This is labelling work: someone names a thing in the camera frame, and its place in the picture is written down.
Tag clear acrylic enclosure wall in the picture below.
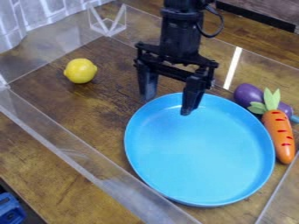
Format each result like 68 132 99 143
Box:
0 0 299 224

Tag orange toy carrot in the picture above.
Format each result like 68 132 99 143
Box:
247 88 295 165

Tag blue plastic object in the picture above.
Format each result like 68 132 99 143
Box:
0 192 26 224

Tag blue round plastic tray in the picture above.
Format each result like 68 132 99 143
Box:
124 93 277 207

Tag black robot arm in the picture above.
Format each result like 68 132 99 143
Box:
135 0 223 116

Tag white patterned curtain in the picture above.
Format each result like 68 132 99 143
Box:
0 0 112 53

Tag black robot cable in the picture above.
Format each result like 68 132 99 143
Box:
196 3 226 39

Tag purple toy eggplant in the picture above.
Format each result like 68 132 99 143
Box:
234 83 299 124

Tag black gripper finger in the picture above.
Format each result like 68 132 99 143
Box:
180 75 211 116
135 64 159 102

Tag yellow toy lemon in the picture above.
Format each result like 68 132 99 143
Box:
63 59 98 84

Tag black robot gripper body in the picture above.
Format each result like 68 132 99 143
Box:
135 8 219 86

